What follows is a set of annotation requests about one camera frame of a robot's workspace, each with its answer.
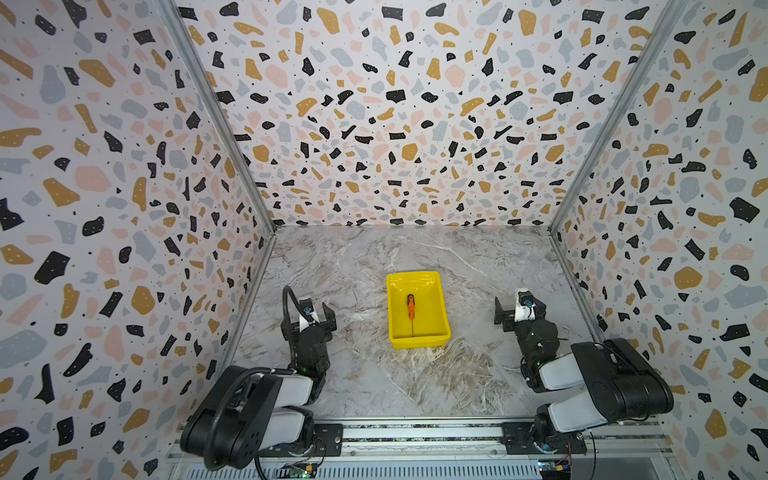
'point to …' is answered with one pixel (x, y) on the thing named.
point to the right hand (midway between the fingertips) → (518, 296)
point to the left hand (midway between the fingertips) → (309, 309)
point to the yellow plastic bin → (431, 323)
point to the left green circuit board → (303, 472)
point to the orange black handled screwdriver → (411, 310)
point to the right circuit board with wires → (548, 465)
